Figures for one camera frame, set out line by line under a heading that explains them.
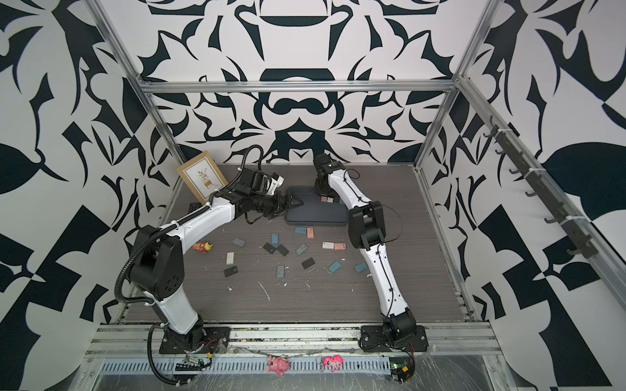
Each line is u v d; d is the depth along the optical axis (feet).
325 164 2.71
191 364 2.39
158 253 1.54
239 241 3.11
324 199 3.51
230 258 3.00
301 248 3.07
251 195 2.30
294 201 2.65
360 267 2.92
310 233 3.16
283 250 3.08
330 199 3.52
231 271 2.87
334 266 2.92
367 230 2.21
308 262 2.99
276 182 2.75
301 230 3.18
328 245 3.09
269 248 3.08
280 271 2.86
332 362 2.30
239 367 2.30
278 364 2.25
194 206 3.35
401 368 2.33
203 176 3.38
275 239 3.09
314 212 3.25
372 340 2.42
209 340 2.41
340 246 3.09
